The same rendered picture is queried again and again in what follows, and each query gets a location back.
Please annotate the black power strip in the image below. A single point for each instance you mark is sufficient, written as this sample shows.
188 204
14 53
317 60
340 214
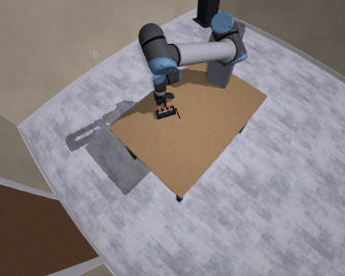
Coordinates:
166 112

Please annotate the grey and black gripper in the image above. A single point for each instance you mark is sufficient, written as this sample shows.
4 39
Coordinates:
160 101

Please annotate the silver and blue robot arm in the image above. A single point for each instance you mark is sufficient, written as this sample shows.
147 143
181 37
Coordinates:
163 58

